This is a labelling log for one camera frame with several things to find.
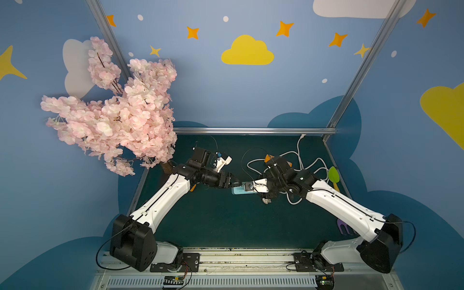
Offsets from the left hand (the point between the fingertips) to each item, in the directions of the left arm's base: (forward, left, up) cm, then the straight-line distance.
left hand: (236, 182), depth 75 cm
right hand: (+3, -11, -3) cm, 11 cm away
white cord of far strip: (+50, -45, -22) cm, 71 cm away
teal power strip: (-4, 0, 0) cm, 4 cm away
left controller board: (-33, +25, -25) cm, 49 cm away
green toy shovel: (+19, -58, -23) cm, 65 cm away
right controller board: (-32, -38, -24) cm, 55 cm away
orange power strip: (-11, +15, +14) cm, 23 cm away
